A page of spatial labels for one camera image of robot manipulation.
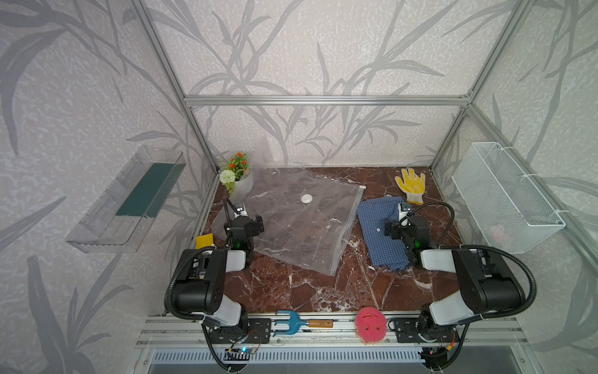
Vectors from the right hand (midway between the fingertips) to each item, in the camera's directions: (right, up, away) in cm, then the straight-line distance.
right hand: (396, 216), depth 95 cm
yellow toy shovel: (-80, -10, -1) cm, 80 cm away
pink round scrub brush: (-16, -31, -23) cm, 42 cm away
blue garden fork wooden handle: (-40, -32, -22) cm, 55 cm away
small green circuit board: (-56, -38, -25) cm, 72 cm away
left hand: (-63, 0, -2) cm, 63 cm away
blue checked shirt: (-8, -13, -7) cm, 16 cm away
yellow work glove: (+14, +13, +17) cm, 25 cm away
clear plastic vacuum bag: (-38, -1, +7) cm, 38 cm away
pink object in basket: (+25, -3, -22) cm, 33 cm away
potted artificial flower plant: (-67, +17, +4) cm, 69 cm away
